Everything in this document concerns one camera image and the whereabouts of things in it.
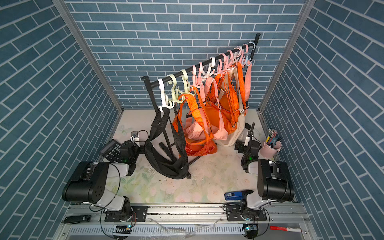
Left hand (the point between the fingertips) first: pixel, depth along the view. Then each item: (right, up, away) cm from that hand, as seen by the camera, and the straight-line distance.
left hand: (143, 139), depth 93 cm
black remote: (-24, -36, -22) cm, 49 cm away
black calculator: (-20, -8, +1) cm, 22 cm away
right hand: (+66, -1, +1) cm, 66 cm away
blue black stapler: (+55, -28, -16) cm, 64 cm away
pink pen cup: (+77, -7, -5) cm, 77 cm away
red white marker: (+76, -39, -24) cm, 89 cm away
